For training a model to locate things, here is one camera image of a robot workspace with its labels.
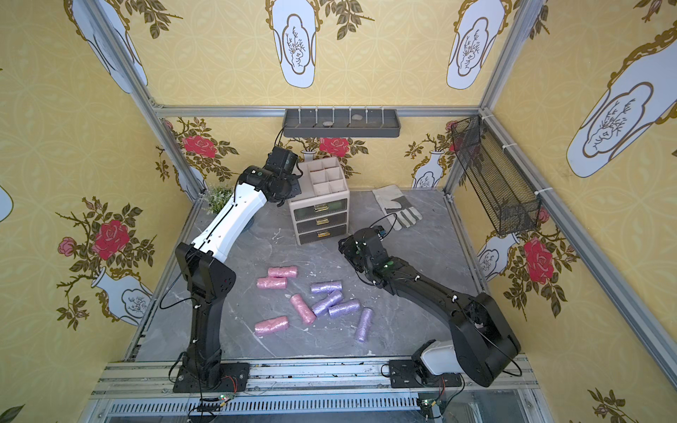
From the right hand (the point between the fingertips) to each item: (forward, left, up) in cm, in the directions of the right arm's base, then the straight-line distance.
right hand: (338, 248), depth 85 cm
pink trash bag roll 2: (-7, +22, -12) cm, 26 cm away
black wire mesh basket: (+13, -55, +9) cm, 57 cm away
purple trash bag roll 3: (-16, -3, -12) cm, 20 cm away
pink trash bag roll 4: (-22, +20, -11) cm, 31 cm away
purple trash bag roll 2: (-12, +1, -12) cm, 17 cm away
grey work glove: (+31, -24, -14) cm, 41 cm away
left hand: (+17, +14, +9) cm, 24 cm away
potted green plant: (+17, +44, +5) cm, 48 cm away
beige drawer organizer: (+12, +6, +5) cm, 14 cm away
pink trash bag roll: (-3, +20, -11) cm, 23 cm away
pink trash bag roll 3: (-17, +10, -12) cm, 22 cm away
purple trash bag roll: (-8, +4, -11) cm, 15 cm away
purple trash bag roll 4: (-19, -9, -12) cm, 25 cm away
